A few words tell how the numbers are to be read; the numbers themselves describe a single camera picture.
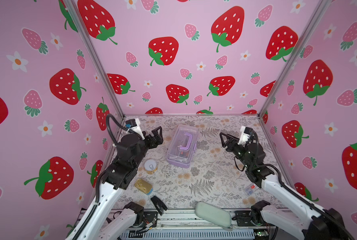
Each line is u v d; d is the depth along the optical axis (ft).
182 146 2.91
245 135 2.18
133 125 1.80
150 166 2.85
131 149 1.49
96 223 1.29
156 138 1.94
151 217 2.46
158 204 2.56
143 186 2.68
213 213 2.44
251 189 2.68
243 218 2.39
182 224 2.40
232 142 2.17
